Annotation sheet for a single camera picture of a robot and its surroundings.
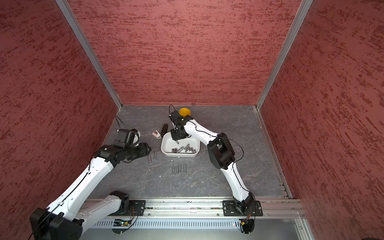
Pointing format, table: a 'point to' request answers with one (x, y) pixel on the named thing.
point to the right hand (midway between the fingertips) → (177, 139)
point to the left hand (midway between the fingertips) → (146, 153)
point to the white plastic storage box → (188, 147)
